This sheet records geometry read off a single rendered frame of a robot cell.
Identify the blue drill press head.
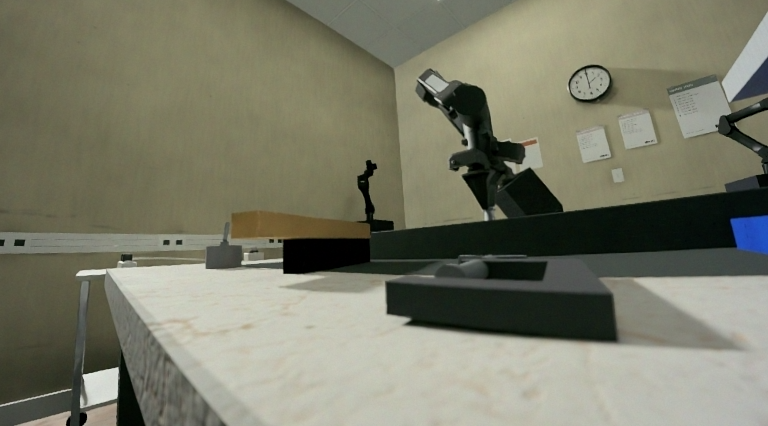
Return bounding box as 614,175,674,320
722,12,768,254

